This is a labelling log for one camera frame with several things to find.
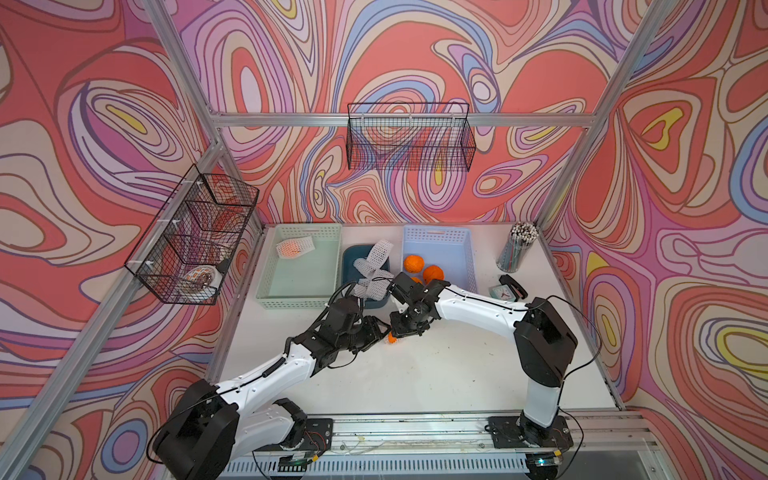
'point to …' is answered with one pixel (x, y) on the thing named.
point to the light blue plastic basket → (446, 247)
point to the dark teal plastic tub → (352, 274)
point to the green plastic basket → (306, 281)
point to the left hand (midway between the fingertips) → (393, 333)
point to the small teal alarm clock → (502, 292)
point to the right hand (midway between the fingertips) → (400, 339)
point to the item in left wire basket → (205, 275)
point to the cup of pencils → (522, 235)
